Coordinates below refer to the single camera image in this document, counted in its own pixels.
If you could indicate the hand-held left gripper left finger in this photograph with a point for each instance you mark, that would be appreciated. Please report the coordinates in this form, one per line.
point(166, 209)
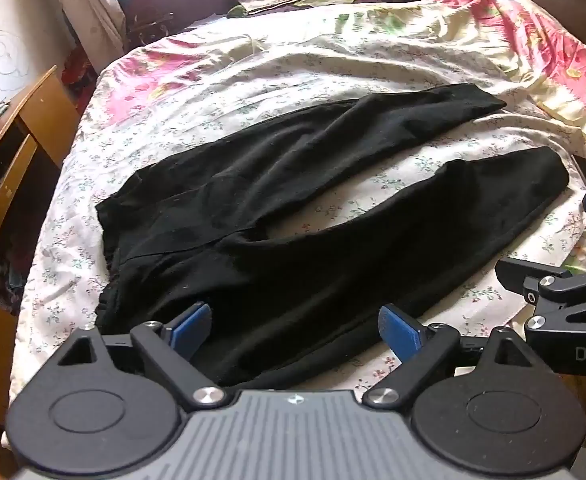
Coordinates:
point(190, 330)

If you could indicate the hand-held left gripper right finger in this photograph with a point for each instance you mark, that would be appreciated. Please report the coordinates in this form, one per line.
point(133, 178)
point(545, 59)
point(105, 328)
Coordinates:
point(398, 332)

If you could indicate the black pants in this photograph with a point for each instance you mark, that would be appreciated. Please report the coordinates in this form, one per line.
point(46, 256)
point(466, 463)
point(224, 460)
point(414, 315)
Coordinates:
point(273, 260)

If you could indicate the white small-flower bedsheet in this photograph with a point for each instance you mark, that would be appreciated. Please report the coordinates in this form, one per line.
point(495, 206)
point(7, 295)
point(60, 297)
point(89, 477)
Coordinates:
point(123, 160)

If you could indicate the wooden desk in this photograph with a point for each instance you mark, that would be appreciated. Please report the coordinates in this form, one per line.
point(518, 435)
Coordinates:
point(48, 110)

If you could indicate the red cloth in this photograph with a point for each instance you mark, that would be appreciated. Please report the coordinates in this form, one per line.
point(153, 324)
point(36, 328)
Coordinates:
point(78, 72)

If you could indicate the dark metal chair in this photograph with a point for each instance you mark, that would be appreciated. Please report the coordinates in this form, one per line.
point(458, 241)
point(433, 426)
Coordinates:
point(148, 25)

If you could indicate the beige curtain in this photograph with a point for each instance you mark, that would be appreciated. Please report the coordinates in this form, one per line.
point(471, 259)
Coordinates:
point(88, 5)

